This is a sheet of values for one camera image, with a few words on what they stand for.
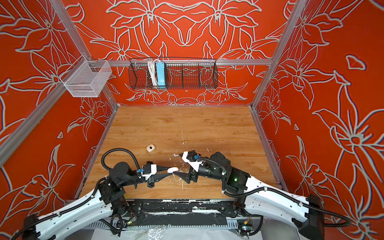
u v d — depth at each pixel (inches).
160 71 35.2
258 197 18.6
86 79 36.2
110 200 21.4
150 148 36.7
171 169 23.9
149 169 20.4
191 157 19.8
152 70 34.8
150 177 22.0
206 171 21.7
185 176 21.4
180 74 38.4
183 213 28.6
